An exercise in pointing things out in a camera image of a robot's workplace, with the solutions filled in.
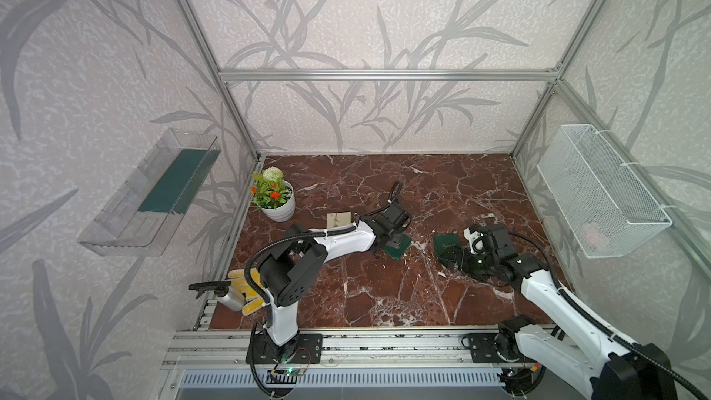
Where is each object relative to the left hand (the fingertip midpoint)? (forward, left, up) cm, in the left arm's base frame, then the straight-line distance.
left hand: (392, 233), depth 93 cm
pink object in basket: (-9, -52, +19) cm, 56 cm away
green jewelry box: (-3, -16, 0) cm, 17 cm away
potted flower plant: (+8, +39, +11) cm, 42 cm away
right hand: (-11, -16, +4) cm, 20 cm away
